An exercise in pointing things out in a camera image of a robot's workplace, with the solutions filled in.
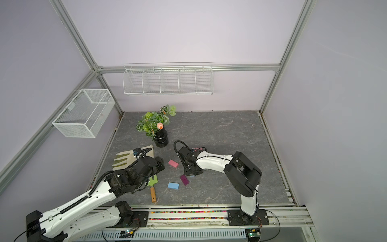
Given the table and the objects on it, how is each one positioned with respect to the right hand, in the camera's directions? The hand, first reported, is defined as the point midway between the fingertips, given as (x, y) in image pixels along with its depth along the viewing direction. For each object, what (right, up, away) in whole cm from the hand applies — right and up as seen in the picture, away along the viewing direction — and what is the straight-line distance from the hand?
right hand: (189, 170), depth 89 cm
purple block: (-3, -4, -3) cm, 6 cm away
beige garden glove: (-42, +5, +5) cm, 42 cm away
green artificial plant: (-19, +29, -11) cm, 37 cm away
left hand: (-16, +7, -13) cm, 21 cm away
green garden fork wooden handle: (-19, -10, -9) cm, 23 cm away
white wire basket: (-58, +32, -7) cm, 67 cm away
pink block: (-10, +4, +2) cm, 11 cm away
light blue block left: (-9, -6, -6) cm, 12 cm away
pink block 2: (+4, +14, -5) cm, 16 cm away
